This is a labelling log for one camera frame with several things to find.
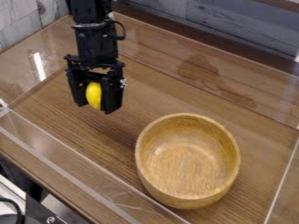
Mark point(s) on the clear acrylic tray wall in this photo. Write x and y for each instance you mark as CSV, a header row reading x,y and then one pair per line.
x,y
78,151

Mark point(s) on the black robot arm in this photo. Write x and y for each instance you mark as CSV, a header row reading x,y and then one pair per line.
x,y
93,12

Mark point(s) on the black metal bracket with bolt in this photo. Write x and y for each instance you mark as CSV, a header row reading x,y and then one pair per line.
x,y
50,211

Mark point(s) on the brown wooden bowl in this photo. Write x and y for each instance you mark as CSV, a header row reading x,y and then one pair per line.
x,y
188,158

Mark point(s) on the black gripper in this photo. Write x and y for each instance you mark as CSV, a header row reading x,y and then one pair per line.
x,y
96,64

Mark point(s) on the yellow lemon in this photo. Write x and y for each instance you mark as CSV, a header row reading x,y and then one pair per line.
x,y
94,95

